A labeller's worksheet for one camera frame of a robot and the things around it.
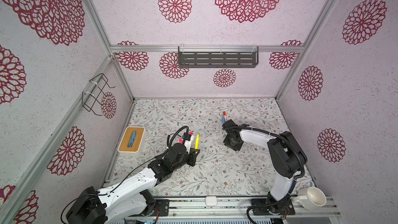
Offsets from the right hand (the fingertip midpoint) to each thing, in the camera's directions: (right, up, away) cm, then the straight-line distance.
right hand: (227, 143), depth 96 cm
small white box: (-12, -24, -20) cm, 34 cm away
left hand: (-18, -2, -16) cm, 24 cm away
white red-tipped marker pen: (+1, +18, +17) cm, 25 cm away
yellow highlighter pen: (-19, +3, -19) cm, 27 cm away
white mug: (+38, -24, -19) cm, 49 cm away
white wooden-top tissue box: (-57, +2, -3) cm, 57 cm away
